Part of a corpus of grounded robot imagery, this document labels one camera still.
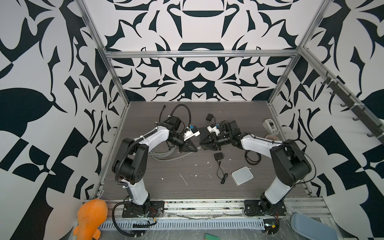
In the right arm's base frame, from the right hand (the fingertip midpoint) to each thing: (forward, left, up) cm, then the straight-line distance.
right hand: (202, 145), depth 81 cm
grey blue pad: (-36, -50, -16) cm, 64 cm away
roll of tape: (+12, -47, -14) cm, 51 cm away
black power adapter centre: (-10, -10, -14) cm, 20 cm away
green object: (-38, -2, -12) cm, 40 cm away
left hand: (0, +3, -3) cm, 5 cm away
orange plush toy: (-31, +49, -4) cm, 58 cm away
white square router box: (-12, -22, -13) cm, 28 cm away
